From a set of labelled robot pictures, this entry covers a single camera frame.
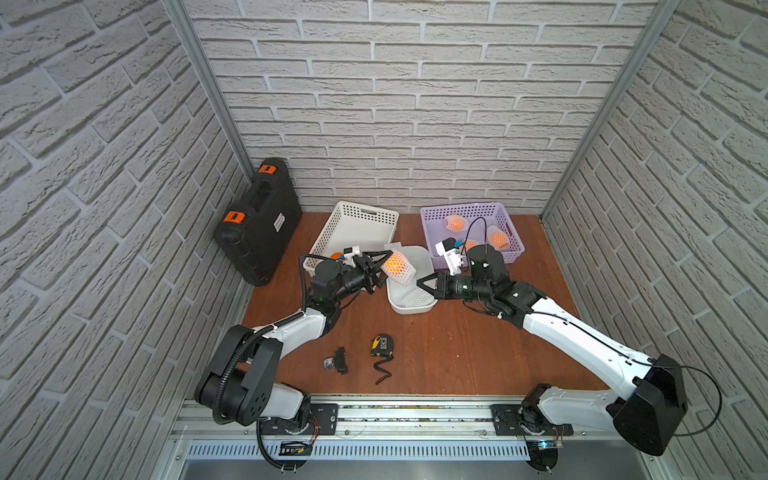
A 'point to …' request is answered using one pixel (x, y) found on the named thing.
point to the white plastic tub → (421, 259)
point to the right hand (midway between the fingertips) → (422, 283)
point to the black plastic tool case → (254, 233)
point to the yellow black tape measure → (382, 346)
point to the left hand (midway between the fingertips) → (400, 256)
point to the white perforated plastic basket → (368, 227)
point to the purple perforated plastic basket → (470, 224)
